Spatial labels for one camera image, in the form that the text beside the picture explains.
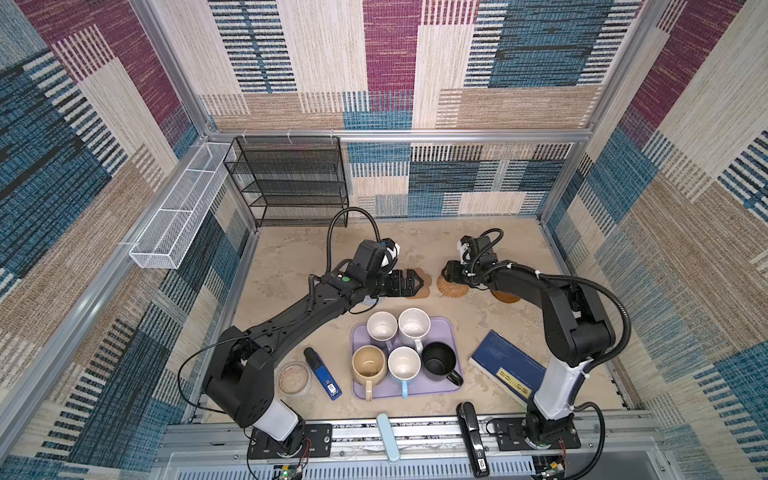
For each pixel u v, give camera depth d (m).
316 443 0.73
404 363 0.84
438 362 0.85
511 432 0.74
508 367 0.85
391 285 0.73
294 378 0.83
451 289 0.99
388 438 0.72
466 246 0.83
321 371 0.82
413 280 0.73
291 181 1.09
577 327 0.50
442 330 0.92
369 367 0.84
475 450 0.69
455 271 0.89
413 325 0.91
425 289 1.02
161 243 0.91
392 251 0.77
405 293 0.73
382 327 0.90
